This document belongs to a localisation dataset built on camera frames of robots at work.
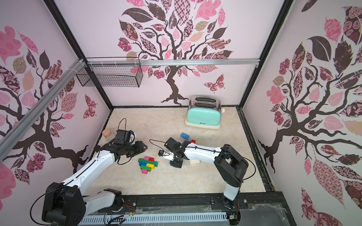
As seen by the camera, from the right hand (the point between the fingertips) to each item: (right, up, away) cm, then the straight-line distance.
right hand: (175, 158), depth 87 cm
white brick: (+11, -2, +1) cm, 12 cm away
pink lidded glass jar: (-46, +16, +4) cm, 49 cm away
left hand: (-19, +5, -3) cm, 20 cm away
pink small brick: (-19, 0, +1) cm, 19 cm away
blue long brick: (-20, -3, -1) cm, 21 cm away
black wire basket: (-44, +58, +8) cm, 73 cm away
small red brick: (-16, -1, +3) cm, 16 cm away
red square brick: (+12, +9, +12) cm, 19 cm away
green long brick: (-21, -1, +1) cm, 21 cm away
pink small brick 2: (-19, -7, -3) cm, 20 cm away
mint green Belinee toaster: (+20, +31, +10) cm, 38 cm away
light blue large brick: (+6, +13, +13) cm, 19 cm away
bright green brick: (-17, -6, -2) cm, 18 cm away
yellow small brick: (-15, -4, -1) cm, 15 cm away
